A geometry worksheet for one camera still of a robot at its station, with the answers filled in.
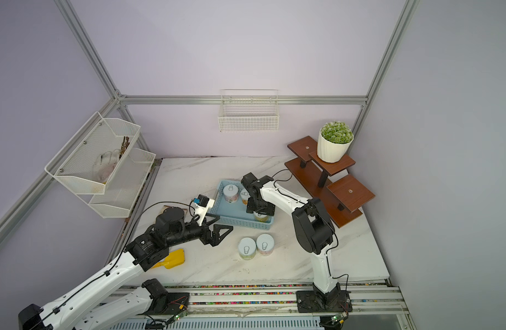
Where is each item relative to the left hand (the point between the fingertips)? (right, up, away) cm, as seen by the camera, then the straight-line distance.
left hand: (223, 225), depth 71 cm
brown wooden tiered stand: (+48, +10, +17) cm, 52 cm away
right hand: (+13, 0, +22) cm, 26 cm away
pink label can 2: (+15, -11, +11) cm, 22 cm away
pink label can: (-1, +9, +28) cm, 29 cm away
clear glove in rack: (-47, +22, +7) cm, 52 cm away
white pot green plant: (+42, +31, +9) cm, 53 cm away
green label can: (+8, -12, +11) cm, 18 cm away
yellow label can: (+6, +8, +27) cm, 29 cm away
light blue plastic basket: (+1, -1, +26) cm, 26 cm away
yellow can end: (+13, -2, +20) cm, 24 cm away
